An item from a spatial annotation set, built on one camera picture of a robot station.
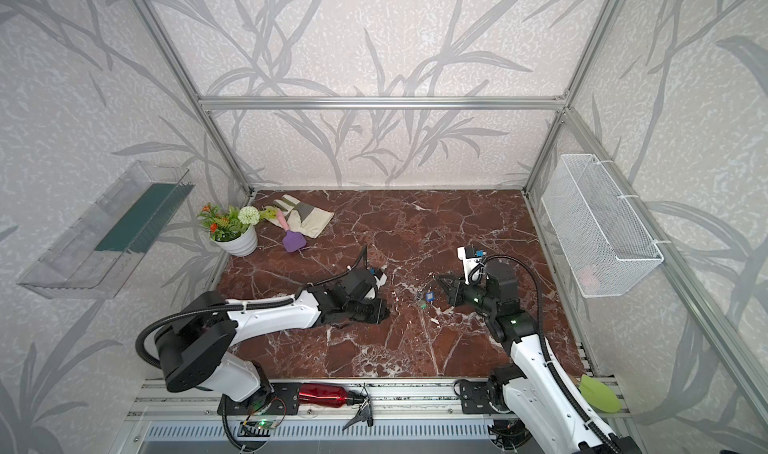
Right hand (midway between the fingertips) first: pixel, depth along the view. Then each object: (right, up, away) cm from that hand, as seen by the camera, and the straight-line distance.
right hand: (438, 269), depth 78 cm
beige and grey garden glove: (-48, +13, +33) cm, 60 cm away
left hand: (-12, -12, +5) cm, 17 cm away
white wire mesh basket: (+33, +8, -17) cm, 38 cm away
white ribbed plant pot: (-62, +5, +18) cm, 64 cm away
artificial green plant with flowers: (-63, +11, +11) cm, 65 cm away
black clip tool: (-18, -33, -8) cm, 38 cm away
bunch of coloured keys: (-3, -8, +2) cm, 9 cm away
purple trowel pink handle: (-49, +5, +27) cm, 57 cm away
